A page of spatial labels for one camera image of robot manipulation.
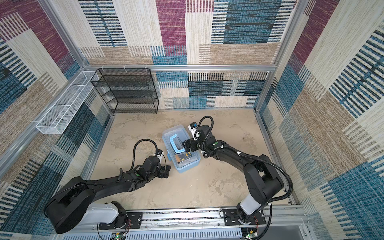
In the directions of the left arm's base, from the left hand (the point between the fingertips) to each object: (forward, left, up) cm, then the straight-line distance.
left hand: (164, 163), depth 89 cm
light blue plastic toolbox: (0, -10, +6) cm, 12 cm away
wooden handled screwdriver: (+1, -8, +6) cm, 10 cm away
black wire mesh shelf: (+51, +30, +14) cm, 61 cm away
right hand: (+9, -15, +8) cm, 19 cm away
